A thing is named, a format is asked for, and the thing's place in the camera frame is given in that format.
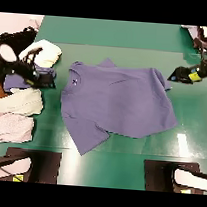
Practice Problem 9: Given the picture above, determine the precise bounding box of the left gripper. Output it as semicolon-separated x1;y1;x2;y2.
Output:
30;70;58;90

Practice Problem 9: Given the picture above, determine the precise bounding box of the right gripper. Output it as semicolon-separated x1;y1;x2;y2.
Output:
172;63;204;85

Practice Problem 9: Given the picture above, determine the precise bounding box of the white garment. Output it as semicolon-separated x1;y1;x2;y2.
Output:
17;37;64;70

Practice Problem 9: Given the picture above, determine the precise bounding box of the blue garment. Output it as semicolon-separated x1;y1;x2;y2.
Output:
2;64;58;96

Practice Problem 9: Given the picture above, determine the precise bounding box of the cream garment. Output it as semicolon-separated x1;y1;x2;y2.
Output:
0;84;46;118

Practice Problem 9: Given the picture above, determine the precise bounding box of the pale lilac garment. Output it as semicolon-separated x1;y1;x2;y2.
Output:
0;111;36;147

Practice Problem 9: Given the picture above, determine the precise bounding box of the purple T-shirt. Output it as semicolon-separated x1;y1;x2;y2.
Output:
56;54;184;164

